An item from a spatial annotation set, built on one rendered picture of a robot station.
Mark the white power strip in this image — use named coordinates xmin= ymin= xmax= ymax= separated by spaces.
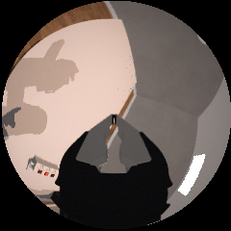
xmin=27 ymin=157 xmax=59 ymax=178

